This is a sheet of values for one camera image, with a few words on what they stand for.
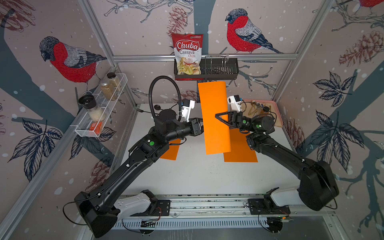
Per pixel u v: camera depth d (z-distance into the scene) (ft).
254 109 3.86
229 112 1.90
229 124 1.89
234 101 2.01
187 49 2.68
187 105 1.83
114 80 2.63
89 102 2.12
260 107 3.84
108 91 2.48
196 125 1.75
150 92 1.42
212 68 3.51
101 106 2.29
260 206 2.39
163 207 2.40
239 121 1.85
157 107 3.87
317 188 1.36
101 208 1.22
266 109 3.41
